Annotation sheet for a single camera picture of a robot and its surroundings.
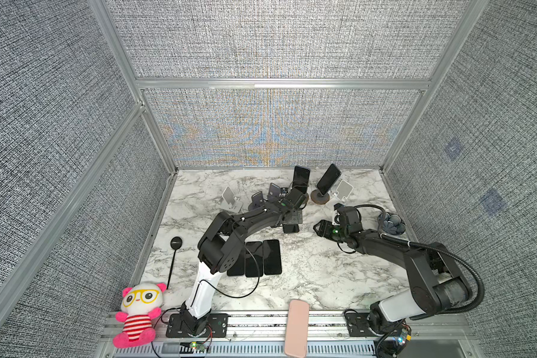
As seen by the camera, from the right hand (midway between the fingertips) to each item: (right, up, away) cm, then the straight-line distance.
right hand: (318, 227), depth 93 cm
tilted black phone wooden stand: (+6, +19, +9) cm, 22 cm away
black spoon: (-59, -6, -2) cm, 60 cm away
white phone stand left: (-38, +11, +7) cm, 40 cm away
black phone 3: (-11, -2, +8) cm, 13 cm away
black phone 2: (-20, -11, -4) cm, 23 cm away
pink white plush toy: (-63, -22, -21) cm, 70 cm away
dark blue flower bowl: (+32, +1, +2) cm, 32 cm away
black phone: (-28, -14, -5) cm, 32 cm away
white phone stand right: (+13, +16, +6) cm, 21 cm away
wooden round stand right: (+3, +12, +13) cm, 18 cm away
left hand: (-12, +4, +3) cm, 13 cm away
